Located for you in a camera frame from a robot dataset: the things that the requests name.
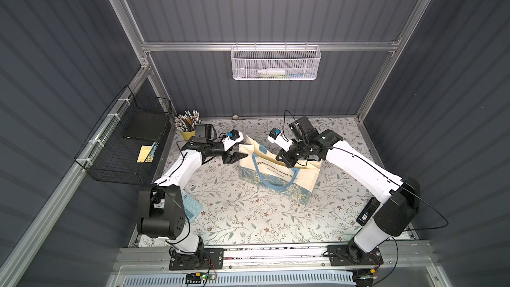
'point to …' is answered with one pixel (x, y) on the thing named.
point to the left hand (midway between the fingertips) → (244, 148)
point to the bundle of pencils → (186, 122)
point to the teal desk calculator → (191, 207)
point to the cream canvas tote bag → (261, 168)
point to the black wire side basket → (125, 145)
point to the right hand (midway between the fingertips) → (278, 158)
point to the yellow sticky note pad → (145, 149)
